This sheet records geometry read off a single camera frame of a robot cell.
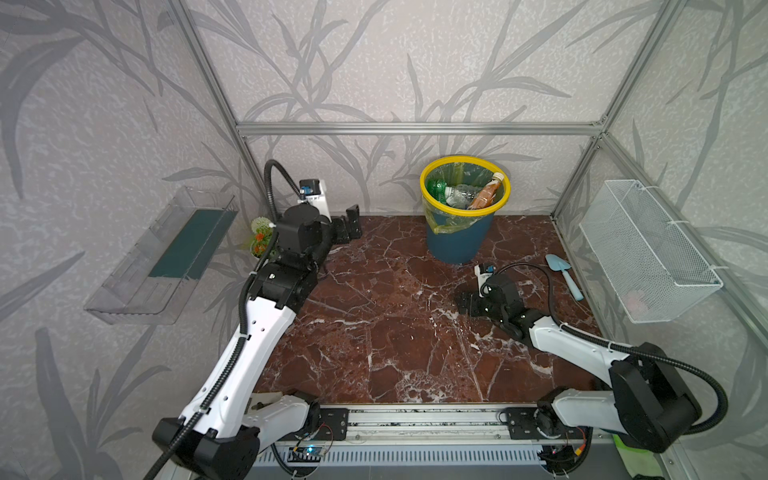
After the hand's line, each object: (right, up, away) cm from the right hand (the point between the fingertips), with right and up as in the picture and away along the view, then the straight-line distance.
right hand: (466, 285), depth 90 cm
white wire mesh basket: (+34, +8, -27) cm, 44 cm away
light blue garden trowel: (+36, +5, +15) cm, 39 cm away
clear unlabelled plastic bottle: (0, +28, +6) cm, 29 cm away
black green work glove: (+35, -37, -22) cm, 55 cm away
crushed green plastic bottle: (-8, +31, +6) cm, 32 cm away
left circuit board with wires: (-43, -38, -19) cm, 60 cm away
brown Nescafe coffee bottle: (+6, +27, -1) cm, 28 cm away
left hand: (-33, +23, -22) cm, 46 cm away
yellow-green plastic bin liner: (-1, +37, +11) cm, 38 cm away
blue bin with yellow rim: (+7, +12, +22) cm, 26 cm away
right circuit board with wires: (+19, -39, -19) cm, 47 cm away
